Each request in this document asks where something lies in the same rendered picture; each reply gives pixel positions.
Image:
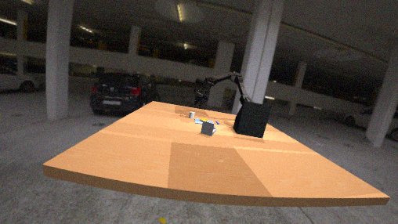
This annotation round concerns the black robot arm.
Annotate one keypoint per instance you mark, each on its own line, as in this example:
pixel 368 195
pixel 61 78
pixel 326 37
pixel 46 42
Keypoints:
pixel 210 81

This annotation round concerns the light blue mat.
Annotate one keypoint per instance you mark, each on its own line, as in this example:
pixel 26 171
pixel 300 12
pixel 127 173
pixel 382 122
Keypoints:
pixel 198 121

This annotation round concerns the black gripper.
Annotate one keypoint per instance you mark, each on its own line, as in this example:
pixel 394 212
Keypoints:
pixel 201 96

